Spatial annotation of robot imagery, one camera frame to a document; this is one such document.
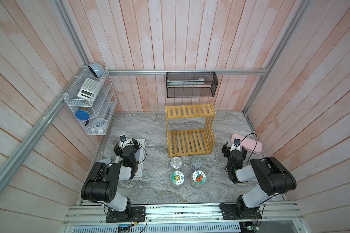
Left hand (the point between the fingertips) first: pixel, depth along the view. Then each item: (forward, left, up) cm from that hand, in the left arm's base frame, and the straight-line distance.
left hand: (126, 141), depth 92 cm
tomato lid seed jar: (-24, -44, -1) cm, 50 cm away
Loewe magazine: (-6, -10, -5) cm, 12 cm away
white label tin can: (-13, -32, -5) cm, 35 cm away
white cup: (+7, +17, +8) cm, 20 cm away
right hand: (0, -70, -1) cm, 70 cm away
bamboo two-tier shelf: (+4, -38, -7) cm, 39 cm away
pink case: (+4, -87, -10) cm, 87 cm away
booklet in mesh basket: (+28, -47, +26) cm, 61 cm away
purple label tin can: (-14, -44, -1) cm, 46 cm away
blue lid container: (+2, +19, +22) cm, 29 cm away
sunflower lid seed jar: (-24, -33, 0) cm, 41 cm away
